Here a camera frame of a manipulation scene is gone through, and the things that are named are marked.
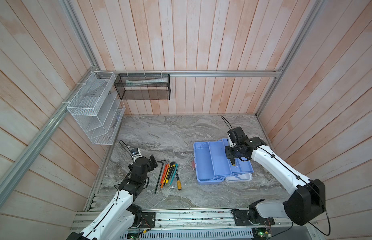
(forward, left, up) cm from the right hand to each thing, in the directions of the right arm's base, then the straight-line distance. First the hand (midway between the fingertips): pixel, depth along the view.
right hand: (229, 152), depth 84 cm
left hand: (-5, +48, -2) cm, 48 cm away
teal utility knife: (-9, +32, -11) cm, 35 cm away
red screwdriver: (-10, +38, -12) cm, 41 cm away
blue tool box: (-7, +10, -4) cm, 13 cm away
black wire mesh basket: (+45, +56, +13) cm, 73 cm away
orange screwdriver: (-10, +38, -12) cm, 41 cm away
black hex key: (-17, +42, -12) cm, 47 cm away
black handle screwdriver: (-6, -1, 0) cm, 6 cm away
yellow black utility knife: (-4, +33, -10) cm, 35 cm away
